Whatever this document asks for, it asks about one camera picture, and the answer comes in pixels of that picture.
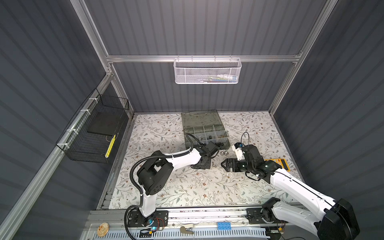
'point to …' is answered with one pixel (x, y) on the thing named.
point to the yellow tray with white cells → (282, 162)
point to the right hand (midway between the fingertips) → (229, 164)
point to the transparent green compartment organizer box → (205, 126)
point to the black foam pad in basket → (108, 122)
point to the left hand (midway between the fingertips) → (205, 165)
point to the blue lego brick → (223, 226)
